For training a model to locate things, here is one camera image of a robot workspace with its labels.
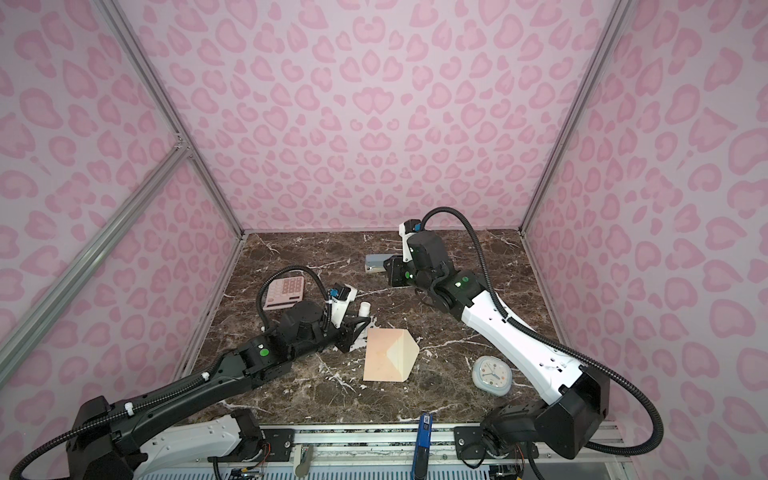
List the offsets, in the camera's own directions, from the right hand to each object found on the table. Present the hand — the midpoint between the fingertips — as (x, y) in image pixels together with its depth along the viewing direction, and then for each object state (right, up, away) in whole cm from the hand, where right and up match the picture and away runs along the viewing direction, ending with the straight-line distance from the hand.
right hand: (388, 261), depth 73 cm
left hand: (-5, -13, -1) cm, 13 cm away
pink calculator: (-35, -11, +28) cm, 47 cm away
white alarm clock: (+28, -31, +9) cm, 43 cm away
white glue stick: (-6, -11, -2) cm, 13 cm away
